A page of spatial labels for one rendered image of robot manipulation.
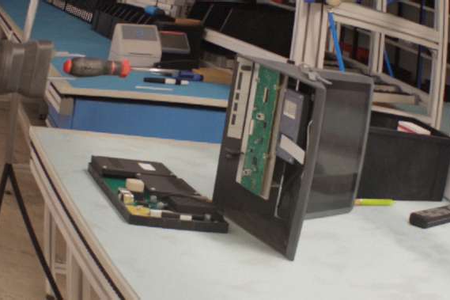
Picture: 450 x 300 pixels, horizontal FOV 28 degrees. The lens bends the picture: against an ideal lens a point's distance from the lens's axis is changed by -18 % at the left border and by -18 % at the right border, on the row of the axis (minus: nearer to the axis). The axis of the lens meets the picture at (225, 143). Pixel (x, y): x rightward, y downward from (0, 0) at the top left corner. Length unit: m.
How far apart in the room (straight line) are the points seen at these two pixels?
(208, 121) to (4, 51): 1.81
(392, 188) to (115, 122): 1.36
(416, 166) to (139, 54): 1.83
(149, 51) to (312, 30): 0.68
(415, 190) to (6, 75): 0.81
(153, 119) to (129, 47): 0.52
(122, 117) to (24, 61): 1.69
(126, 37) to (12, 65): 2.22
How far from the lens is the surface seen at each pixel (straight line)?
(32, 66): 1.18
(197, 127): 2.92
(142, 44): 3.37
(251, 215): 1.40
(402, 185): 1.65
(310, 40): 2.90
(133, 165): 1.47
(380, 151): 1.61
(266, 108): 1.32
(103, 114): 2.83
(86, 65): 1.24
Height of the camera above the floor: 1.34
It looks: 10 degrees down
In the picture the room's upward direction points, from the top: 9 degrees clockwise
